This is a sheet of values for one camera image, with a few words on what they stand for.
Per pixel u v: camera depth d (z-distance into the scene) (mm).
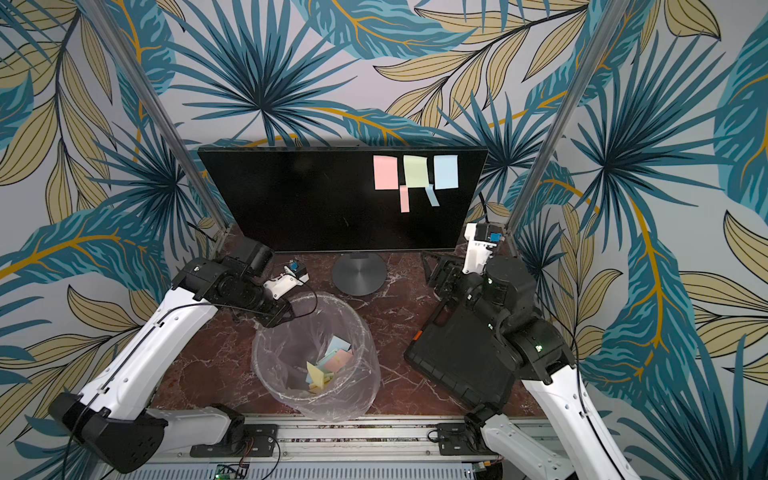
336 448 733
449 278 506
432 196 691
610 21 695
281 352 689
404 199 703
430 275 533
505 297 418
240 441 682
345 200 980
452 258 517
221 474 718
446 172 651
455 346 813
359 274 1040
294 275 635
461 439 733
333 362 779
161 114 858
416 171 639
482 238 509
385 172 639
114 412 374
